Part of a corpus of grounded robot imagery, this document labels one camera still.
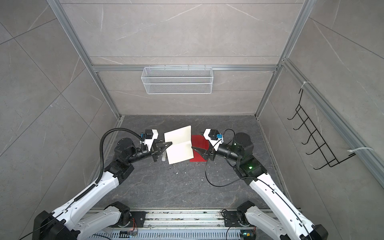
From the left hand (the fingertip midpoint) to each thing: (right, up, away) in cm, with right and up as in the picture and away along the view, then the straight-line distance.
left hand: (170, 140), depth 67 cm
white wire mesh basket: (-1, +38, +34) cm, 51 cm away
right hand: (+12, +1, -5) cm, 13 cm away
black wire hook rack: (+68, -7, -6) cm, 68 cm away
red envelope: (+13, -1, +5) cm, 14 cm away
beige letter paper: (+5, -4, 0) cm, 7 cm away
